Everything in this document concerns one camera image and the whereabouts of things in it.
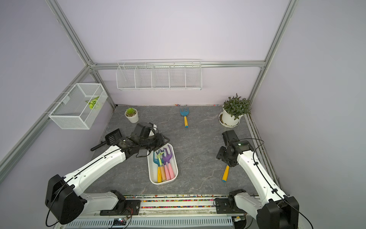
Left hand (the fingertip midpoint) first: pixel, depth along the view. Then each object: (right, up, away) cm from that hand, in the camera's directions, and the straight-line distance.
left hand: (168, 142), depth 77 cm
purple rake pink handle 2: (-2, -13, +11) cm, 17 cm away
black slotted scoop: (-46, -2, +24) cm, 52 cm away
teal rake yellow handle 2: (+8, +18, +38) cm, 43 cm away
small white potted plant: (-31, +17, +28) cm, 45 cm away
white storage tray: (-11, -17, +10) cm, 23 cm away
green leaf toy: (-45, +22, +4) cm, 50 cm away
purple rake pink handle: (-5, -11, +14) cm, 19 cm away
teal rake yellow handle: (-7, -17, +7) cm, 20 cm away
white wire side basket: (-54, +21, +7) cm, 58 cm away
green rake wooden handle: (-4, -18, +5) cm, 20 cm away
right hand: (+30, -9, +3) cm, 31 cm away
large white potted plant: (+40, +20, +15) cm, 47 cm away
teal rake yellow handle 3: (+33, -20, +6) cm, 39 cm away
